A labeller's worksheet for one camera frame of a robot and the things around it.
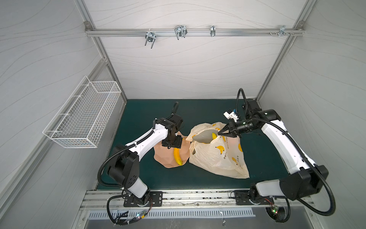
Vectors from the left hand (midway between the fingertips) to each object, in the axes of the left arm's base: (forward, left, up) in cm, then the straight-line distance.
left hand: (177, 143), depth 84 cm
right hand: (-1, -23, +16) cm, 29 cm away
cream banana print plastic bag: (-10, -25, +9) cm, 28 cm away
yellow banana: (-6, 0, -6) cm, 8 cm away
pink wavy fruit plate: (-5, +7, -9) cm, 12 cm away
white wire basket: (0, +45, +21) cm, 50 cm away
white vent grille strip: (-33, -4, -10) cm, 35 cm away
